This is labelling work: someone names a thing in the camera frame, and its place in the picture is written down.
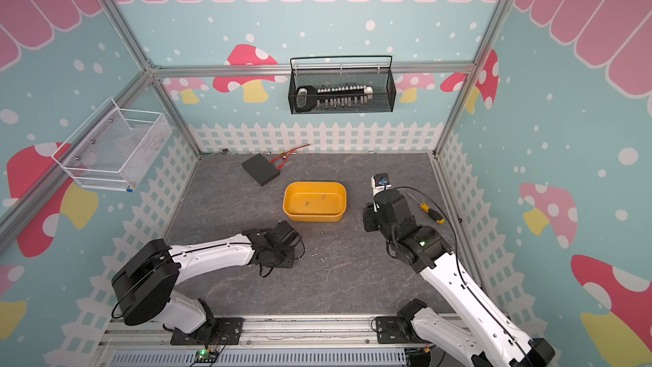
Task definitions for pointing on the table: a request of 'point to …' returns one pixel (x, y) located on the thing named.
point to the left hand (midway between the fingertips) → (287, 263)
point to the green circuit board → (205, 356)
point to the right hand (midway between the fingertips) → (371, 203)
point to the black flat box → (261, 169)
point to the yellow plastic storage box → (315, 201)
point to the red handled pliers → (284, 156)
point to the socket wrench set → (308, 97)
